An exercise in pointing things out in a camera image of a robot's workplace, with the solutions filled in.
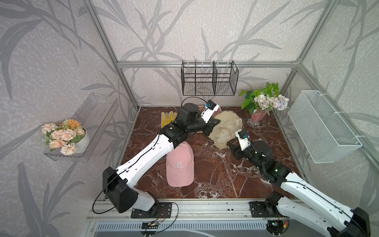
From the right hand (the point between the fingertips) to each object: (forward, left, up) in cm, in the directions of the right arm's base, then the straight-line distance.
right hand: (231, 139), depth 75 cm
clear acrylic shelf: (+10, +70, +9) cm, 71 cm away
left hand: (+3, +7, +12) cm, 14 cm away
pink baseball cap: (-8, +28, -14) cm, 32 cm away
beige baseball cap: (+11, -1, -1) cm, 11 cm away
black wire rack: (+50, +9, +3) cm, 51 cm away
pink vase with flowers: (+21, -18, +5) cm, 29 cm away
